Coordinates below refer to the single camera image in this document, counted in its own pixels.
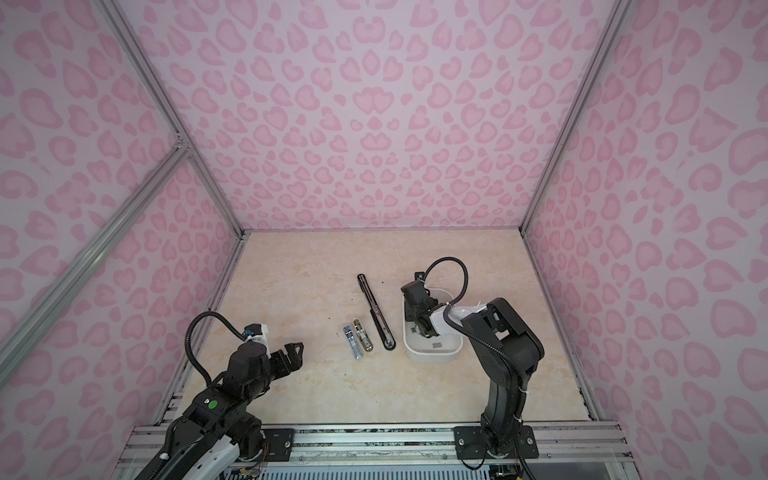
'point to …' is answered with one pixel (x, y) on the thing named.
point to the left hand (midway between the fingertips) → (291, 345)
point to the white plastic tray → (448, 342)
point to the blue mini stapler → (353, 342)
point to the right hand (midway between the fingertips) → (418, 303)
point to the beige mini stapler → (363, 336)
